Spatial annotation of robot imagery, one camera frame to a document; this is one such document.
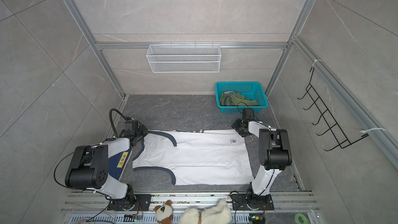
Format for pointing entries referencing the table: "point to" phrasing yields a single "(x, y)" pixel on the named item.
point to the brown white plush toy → (164, 213)
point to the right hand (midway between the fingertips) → (235, 126)
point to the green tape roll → (300, 214)
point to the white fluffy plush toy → (218, 214)
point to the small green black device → (257, 218)
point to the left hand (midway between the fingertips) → (144, 125)
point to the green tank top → (230, 98)
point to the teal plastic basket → (253, 90)
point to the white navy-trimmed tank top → (198, 157)
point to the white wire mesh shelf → (181, 58)
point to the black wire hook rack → (342, 140)
